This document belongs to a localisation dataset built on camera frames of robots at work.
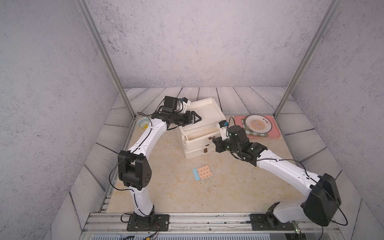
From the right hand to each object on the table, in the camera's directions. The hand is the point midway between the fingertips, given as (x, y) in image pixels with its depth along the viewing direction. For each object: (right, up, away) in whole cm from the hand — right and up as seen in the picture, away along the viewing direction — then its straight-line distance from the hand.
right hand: (214, 139), depth 79 cm
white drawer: (-8, -4, +4) cm, 10 cm away
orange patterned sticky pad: (-4, -20, +10) cm, 23 cm away
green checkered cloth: (+29, +2, +29) cm, 41 cm away
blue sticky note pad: (-9, -21, +10) cm, 26 cm away
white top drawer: (-7, +1, +2) cm, 7 cm away
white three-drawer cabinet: (0, +15, +13) cm, 20 cm away
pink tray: (+48, +3, +32) cm, 58 cm away
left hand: (-7, +11, +4) cm, 13 cm away
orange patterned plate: (+38, +9, +36) cm, 53 cm away
